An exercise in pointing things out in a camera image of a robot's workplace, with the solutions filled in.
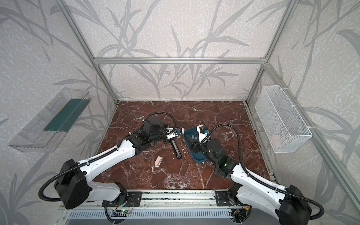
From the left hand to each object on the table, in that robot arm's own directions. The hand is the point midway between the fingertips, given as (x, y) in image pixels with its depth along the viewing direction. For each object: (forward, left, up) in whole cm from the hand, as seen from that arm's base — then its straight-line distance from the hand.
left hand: (180, 124), depth 78 cm
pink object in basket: (-9, -51, 0) cm, 52 cm away
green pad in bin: (-5, +51, +13) cm, 53 cm away
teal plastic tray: (-11, -12, -20) cm, 26 cm away
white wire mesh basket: (-11, -47, +13) cm, 50 cm away
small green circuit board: (-39, +27, -22) cm, 52 cm away
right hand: (-4, -7, 0) cm, 8 cm away
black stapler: (-6, +3, -20) cm, 21 cm away
